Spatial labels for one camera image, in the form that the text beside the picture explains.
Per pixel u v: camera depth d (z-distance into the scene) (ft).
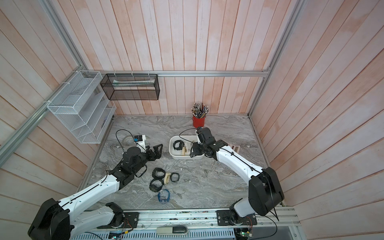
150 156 2.35
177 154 3.14
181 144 3.22
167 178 2.75
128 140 3.41
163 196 2.68
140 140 2.30
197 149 2.50
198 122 3.72
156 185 2.75
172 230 2.20
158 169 2.89
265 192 1.39
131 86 3.39
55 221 1.29
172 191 2.70
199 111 3.27
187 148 3.13
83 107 2.40
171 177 2.86
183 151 3.14
